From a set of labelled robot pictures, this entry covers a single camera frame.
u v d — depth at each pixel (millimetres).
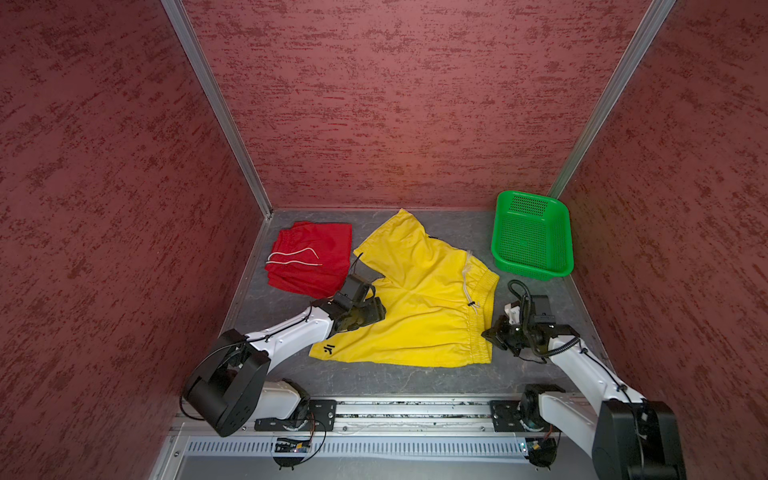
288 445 725
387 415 757
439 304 945
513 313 814
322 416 740
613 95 859
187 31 734
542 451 710
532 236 1141
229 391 417
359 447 710
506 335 759
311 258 1035
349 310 673
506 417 741
